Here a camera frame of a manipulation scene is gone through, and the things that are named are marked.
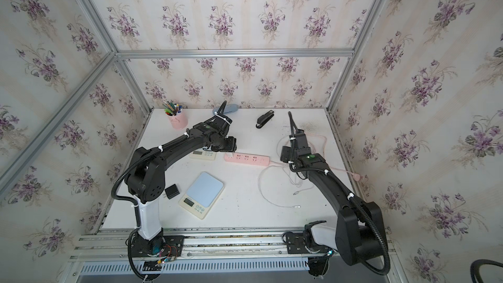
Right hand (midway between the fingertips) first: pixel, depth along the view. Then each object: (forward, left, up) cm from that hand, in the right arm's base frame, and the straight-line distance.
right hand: (290, 152), depth 87 cm
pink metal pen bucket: (+21, +58, -4) cm, 62 cm away
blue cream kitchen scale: (-17, +39, -10) cm, 44 cm away
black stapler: (+28, +11, -8) cm, 31 cm away
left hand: (+4, +27, -3) cm, 27 cm away
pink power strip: (+1, +20, -9) cm, 22 cm away
